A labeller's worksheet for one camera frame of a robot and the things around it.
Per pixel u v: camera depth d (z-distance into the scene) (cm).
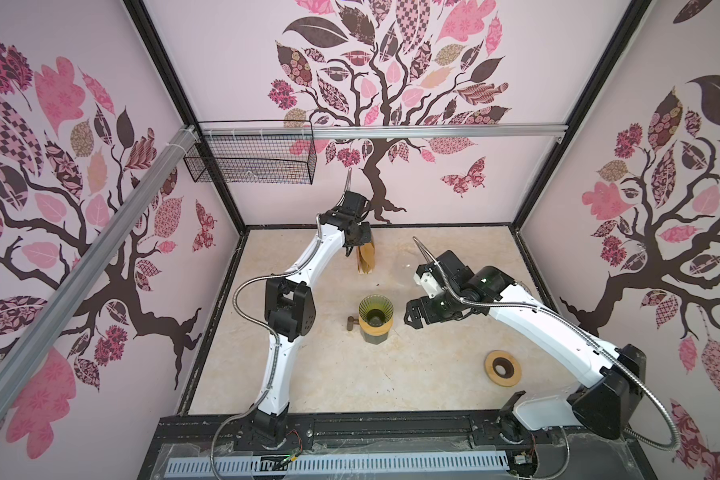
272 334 59
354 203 76
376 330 81
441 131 95
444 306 63
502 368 84
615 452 71
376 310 84
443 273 58
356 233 82
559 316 46
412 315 66
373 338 85
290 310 58
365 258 98
